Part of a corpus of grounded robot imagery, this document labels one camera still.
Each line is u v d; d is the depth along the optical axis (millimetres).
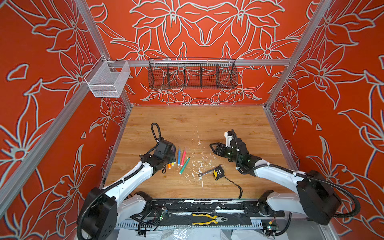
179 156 919
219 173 816
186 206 744
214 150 762
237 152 633
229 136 766
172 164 874
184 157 908
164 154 641
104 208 389
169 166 872
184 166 875
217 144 754
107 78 932
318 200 411
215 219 696
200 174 835
